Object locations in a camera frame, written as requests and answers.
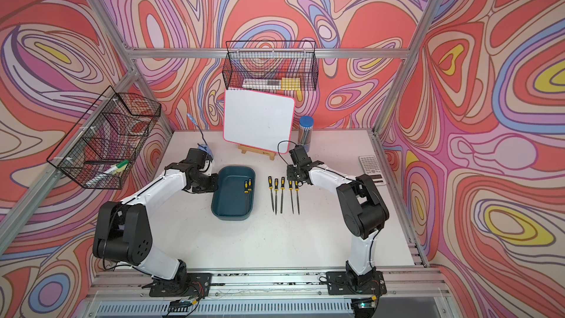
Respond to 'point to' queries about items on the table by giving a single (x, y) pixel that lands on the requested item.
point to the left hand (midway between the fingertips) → (219, 186)
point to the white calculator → (371, 168)
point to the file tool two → (276, 190)
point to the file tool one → (271, 188)
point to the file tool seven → (249, 185)
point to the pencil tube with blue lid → (304, 132)
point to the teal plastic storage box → (230, 202)
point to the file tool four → (290, 188)
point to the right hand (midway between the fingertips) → (294, 177)
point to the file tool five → (296, 189)
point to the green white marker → (111, 170)
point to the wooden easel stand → (243, 149)
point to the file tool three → (282, 194)
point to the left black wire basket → (99, 149)
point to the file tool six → (246, 192)
